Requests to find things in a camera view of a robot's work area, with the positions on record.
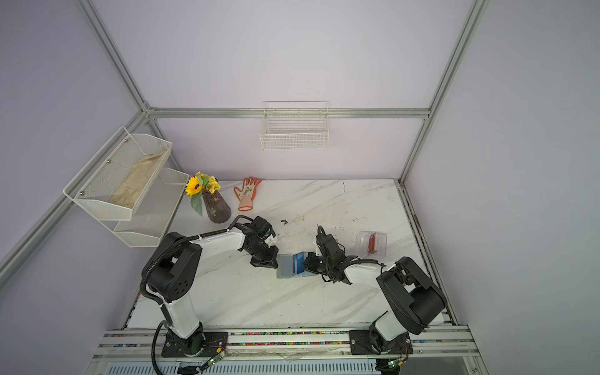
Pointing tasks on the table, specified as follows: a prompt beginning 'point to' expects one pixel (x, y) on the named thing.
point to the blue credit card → (298, 263)
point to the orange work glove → (247, 194)
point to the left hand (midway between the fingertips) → (276, 268)
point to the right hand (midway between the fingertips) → (297, 267)
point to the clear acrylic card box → (362, 242)
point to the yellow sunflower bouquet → (199, 183)
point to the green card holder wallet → (285, 267)
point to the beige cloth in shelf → (127, 193)
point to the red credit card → (372, 243)
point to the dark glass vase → (217, 208)
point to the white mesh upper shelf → (112, 183)
